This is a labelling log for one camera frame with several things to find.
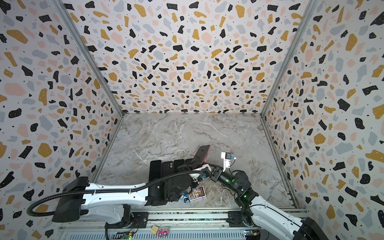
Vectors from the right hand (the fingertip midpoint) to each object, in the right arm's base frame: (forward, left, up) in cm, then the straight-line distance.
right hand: (201, 165), depth 69 cm
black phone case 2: (+13, +9, -23) cm, 28 cm away
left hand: (+2, +1, +2) cm, 3 cm away
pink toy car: (-24, +17, -19) cm, 35 cm away
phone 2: (+12, +16, -24) cm, 31 cm away
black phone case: (+8, +21, -22) cm, 32 cm away
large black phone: (+7, +28, -22) cm, 36 cm away
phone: (+2, 0, +4) cm, 5 cm away
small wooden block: (-23, +22, -20) cm, 38 cm away
